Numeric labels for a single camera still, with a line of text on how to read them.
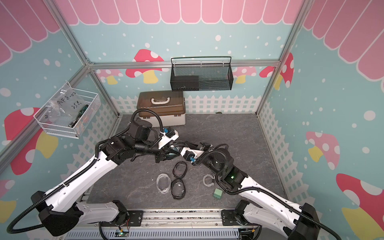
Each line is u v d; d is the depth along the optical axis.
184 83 0.88
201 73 0.95
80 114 0.74
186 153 0.53
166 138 0.55
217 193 0.80
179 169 0.92
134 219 0.74
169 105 0.97
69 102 0.72
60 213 0.40
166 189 0.81
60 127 0.64
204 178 0.87
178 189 0.83
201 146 0.58
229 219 0.74
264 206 0.46
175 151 0.62
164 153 0.56
